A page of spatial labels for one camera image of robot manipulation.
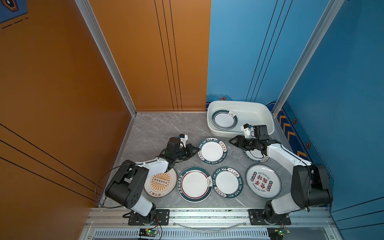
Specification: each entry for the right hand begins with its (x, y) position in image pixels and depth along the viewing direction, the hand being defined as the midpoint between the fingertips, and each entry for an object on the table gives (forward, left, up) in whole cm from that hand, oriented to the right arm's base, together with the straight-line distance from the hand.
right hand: (231, 142), depth 88 cm
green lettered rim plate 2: (-13, -10, +7) cm, 17 cm away
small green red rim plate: (+29, -1, -11) cm, 30 cm away
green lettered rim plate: (-4, +11, -3) cm, 12 cm away
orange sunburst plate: (-21, +41, -11) cm, 47 cm away
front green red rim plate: (-20, +22, -12) cm, 32 cm away
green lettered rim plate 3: (-19, +3, -12) cm, 23 cm away
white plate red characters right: (-18, -18, -12) cm, 28 cm away
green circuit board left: (-43, +44, -13) cm, 62 cm away
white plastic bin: (+35, -27, -11) cm, 46 cm away
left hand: (-4, +18, 0) cm, 19 cm away
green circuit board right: (-43, -17, -13) cm, 48 cm away
